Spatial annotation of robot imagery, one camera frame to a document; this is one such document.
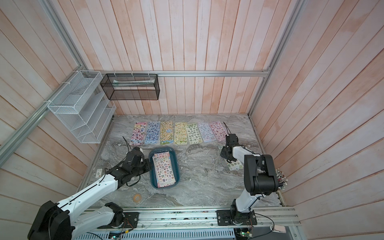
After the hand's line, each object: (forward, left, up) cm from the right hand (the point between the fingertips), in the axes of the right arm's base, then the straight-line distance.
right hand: (227, 153), depth 98 cm
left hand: (-14, +47, +8) cm, 49 cm away
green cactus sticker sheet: (-9, -3, 0) cm, 9 cm away
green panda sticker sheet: (+16, +32, 0) cm, 36 cm away
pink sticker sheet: (+12, +63, +2) cm, 65 cm away
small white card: (-17, +80, +3) cm, 81 cm away
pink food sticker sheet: (-14, +40, +4) cm, 43 cm away
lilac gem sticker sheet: (+18, +13, 0) cm, 22 cm away
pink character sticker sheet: (+19, +4, 0) cm, 20 cm away
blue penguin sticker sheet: (+13, +53, +2) cm, 54 cm away
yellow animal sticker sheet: (+17, +43, +1) cm, 46 cm away
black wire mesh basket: (+36, +67, +28) cm, 81 cm away
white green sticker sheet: (+17, +22, 0) cm, 28 cm away
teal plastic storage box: (-6, +35, +4) cm, 36 cm away
